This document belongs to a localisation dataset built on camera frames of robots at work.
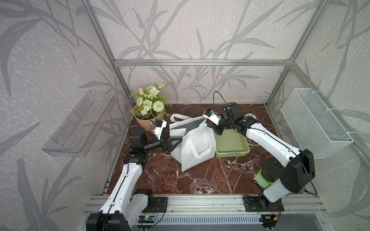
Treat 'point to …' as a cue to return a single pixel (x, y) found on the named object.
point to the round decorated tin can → (251, 115)
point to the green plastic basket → (230, 143)
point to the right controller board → (269, 220)
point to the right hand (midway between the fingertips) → (209, 122)
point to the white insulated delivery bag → (198, 145)
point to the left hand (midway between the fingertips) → (177, 138)
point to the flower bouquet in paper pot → (151, 105)
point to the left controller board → (146, 219)
